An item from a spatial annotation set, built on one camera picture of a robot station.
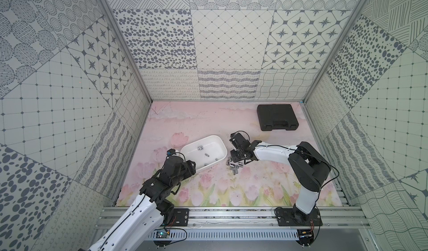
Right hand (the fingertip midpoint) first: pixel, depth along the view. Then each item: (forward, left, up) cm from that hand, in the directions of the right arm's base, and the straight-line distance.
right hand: (237, 155), depth 94 cm
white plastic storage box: (+2, +19, 0) cm, 19 cm away
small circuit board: (-37, +35, -1) cm, 51 cm away
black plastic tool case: (+29, -28, +1) cm, 40 cm away
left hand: (-10, +24, +11) cm, 28 cm away
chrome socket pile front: (-8, +2, +1) cm, 8 cm away
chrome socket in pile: (-3, +4, +2) cm, 5 cm away
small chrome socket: (0, +17, +1) cm, 17 cm away
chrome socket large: (+4, +21, +2) cm, 22 cm away
